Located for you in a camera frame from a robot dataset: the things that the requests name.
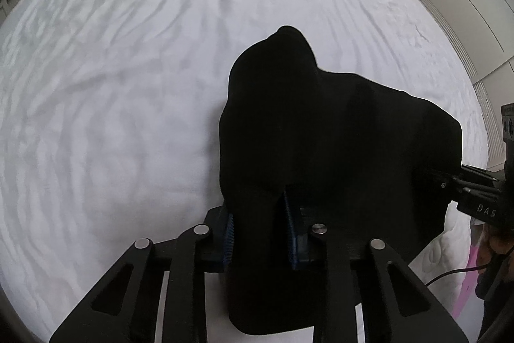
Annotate black pants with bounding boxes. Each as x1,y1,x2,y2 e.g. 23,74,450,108
219,26,462,335

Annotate person's hand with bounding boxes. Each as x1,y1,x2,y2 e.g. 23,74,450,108
476,224,513,301

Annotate purple pink object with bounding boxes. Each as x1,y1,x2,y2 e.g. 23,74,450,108
451,218,489,318

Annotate white quilted bed cover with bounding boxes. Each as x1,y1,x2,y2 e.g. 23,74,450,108
1,0,488,341

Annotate black cable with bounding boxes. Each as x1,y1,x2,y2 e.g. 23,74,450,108
425,264,493,286

